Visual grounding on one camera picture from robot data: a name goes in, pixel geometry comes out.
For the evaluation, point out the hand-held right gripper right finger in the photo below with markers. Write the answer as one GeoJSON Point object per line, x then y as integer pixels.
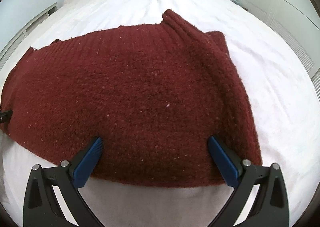
{"type": "Point", "coordinates": [222, 160]}

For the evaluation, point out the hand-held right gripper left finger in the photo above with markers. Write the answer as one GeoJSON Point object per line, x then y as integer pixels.
{"type": "Point", "coordinates": [88, 162]}

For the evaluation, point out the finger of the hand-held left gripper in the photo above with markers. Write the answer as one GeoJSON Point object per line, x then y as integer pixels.
{"type": "Point", "coordinates": [5, 115]}

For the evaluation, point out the dark red knit sweater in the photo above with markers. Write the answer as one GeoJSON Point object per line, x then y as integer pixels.
{"type": "Point", "coordinates": [130, 102]}

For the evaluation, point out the white low cabinet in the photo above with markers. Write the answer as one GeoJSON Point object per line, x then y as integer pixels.
{"type": "Point", "coordinates": [27, 29]}

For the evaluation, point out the bed with white sheet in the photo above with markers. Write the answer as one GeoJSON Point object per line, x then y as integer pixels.
{"type": "Point", "coordinates": [275, 86]}

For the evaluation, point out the wooden nightstand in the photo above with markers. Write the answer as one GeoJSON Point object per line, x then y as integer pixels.
{"type": "Point", "coordinates": [240, 4]}

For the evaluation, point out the white louvered wardrobe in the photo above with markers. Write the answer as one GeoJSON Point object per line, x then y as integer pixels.
{"type": "Point", "coordinates": [282, 4]}

